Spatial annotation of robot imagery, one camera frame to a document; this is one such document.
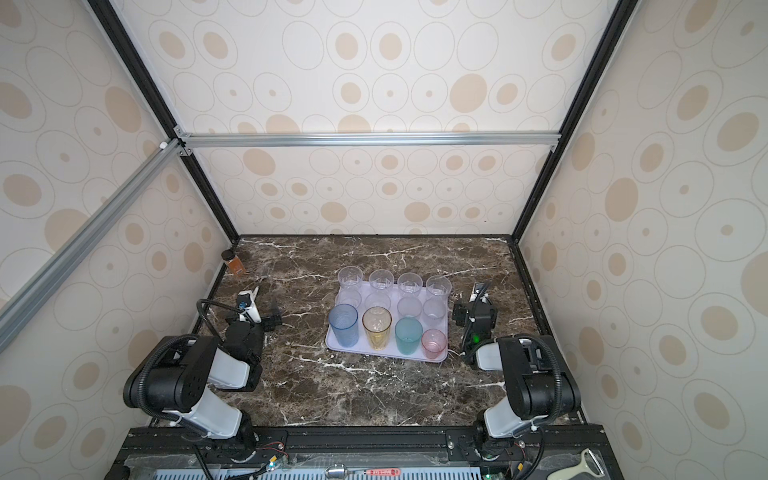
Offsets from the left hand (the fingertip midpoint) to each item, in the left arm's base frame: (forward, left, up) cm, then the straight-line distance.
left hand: (265, 294), depth 89 cm
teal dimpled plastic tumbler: (-10, -43, -3) cm, 44 cm away
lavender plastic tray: (-13, -38, -11) cm, 42 cm away
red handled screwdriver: (-43, -35, -9) cm, 56 cm away
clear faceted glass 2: (+13, -34, -10) cm, 38 cm away
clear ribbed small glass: (+4, -23, -8) cm, 25 cm away
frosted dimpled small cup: (0, -51, -8) cm, 52 cm away
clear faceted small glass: (+2, -33, -6) cm, 34 cm away
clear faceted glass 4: (+8, -53, -9) cm, 55 cm away
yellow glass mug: (-9, -34, 0) cm, 35 cm away
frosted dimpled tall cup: (0, -43, -6) cm, 44 cm away
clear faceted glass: (+13, -23, -9) cm, 28 cm away
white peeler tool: (-41, -84, -9) cm, 94 cm away
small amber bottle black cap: (+18, +19, -4) cm, 26 cm away
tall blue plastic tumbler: (-8, -24, -2) cm, 25 cm away
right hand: (+2, -65, -6) cm, 65 cm away
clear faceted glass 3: (+10, -44, -10) cm, 46 cm away
